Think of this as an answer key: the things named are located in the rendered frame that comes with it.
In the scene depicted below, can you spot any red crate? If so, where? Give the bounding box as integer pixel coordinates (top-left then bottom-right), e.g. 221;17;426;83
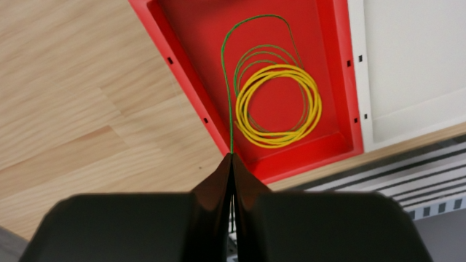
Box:
128;0;364;185

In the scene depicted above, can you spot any yellow wire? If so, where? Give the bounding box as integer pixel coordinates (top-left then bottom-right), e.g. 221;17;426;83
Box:
234;64;322;148

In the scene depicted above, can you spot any grey slotted aluminium crossbar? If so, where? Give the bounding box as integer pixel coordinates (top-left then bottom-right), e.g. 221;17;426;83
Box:
305;142;466;200

